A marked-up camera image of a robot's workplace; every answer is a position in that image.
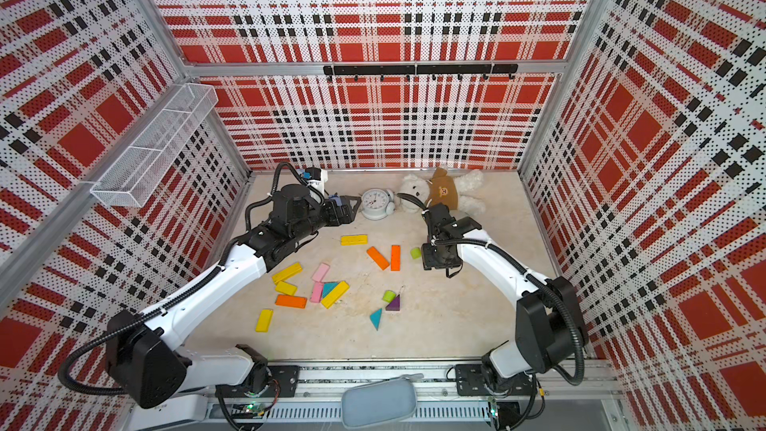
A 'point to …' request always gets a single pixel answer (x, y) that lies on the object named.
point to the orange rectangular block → (395, 257)
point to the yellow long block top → (354, 239)
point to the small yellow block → (285, 287)
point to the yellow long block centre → (335, 294)
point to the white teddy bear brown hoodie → (458, 194)
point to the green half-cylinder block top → (416, 253)
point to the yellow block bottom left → (264, 321)
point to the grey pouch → (379, 401)
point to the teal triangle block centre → (327, 287)
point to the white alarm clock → (377, 204)
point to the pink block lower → (316, 292)
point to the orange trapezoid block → (378, 257)
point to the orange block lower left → (291, 301)
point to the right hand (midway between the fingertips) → (440, 262)
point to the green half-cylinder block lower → (388, 295)
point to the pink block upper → (320, 271)
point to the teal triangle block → (376, 317)
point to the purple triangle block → (394, 304)
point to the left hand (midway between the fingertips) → (352, 200)
